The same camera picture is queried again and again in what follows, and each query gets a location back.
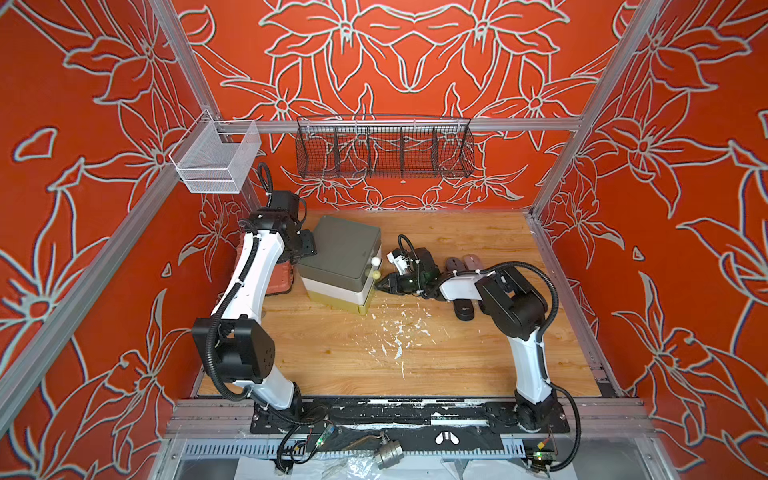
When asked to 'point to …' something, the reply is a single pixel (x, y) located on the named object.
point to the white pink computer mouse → (472, 262)
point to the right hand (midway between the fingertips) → (378, 282)
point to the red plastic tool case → (281, 279)
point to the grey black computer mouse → (454, 264)
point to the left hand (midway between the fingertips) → (301, 248)
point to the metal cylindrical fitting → (389, 454)
